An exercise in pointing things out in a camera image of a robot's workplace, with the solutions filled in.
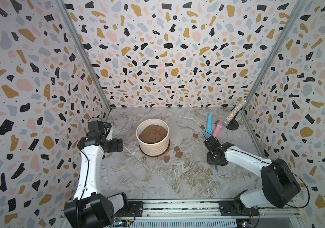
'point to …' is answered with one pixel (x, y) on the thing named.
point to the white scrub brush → (216, 168)
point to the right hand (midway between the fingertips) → (212, 161)
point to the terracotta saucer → (160, 155)
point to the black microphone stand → (233, 125)
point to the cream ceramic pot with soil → (153, 136)
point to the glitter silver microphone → (234, 113)
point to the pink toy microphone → (217, 128)
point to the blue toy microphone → (208, 132)
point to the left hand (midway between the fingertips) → (112, 145)
